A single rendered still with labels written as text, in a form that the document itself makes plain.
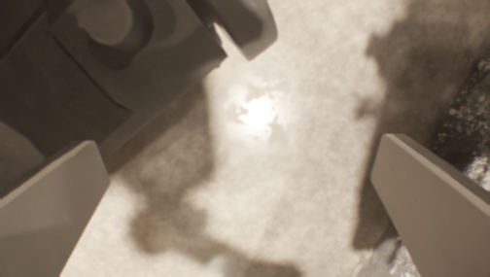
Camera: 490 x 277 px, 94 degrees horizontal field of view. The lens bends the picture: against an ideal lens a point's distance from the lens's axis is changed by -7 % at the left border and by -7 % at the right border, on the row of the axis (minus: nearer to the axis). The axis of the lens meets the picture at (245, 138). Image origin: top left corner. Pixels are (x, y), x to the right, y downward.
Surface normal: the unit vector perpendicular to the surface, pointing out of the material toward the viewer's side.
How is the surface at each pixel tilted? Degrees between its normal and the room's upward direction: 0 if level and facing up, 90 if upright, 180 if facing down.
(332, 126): 0
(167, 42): 0
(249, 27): 43
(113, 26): 0
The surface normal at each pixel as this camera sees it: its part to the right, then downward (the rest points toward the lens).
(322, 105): 0.07, 0.34
